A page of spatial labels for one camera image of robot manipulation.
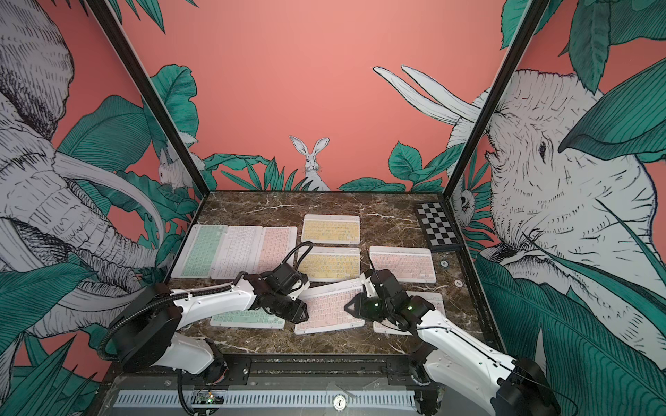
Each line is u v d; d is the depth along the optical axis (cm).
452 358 50
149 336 42
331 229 107
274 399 70
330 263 97
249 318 84
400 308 60
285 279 69
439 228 104
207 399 70
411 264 97
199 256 98
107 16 70
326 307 82
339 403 70
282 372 75
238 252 99
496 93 86
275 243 101
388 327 68
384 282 62
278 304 71
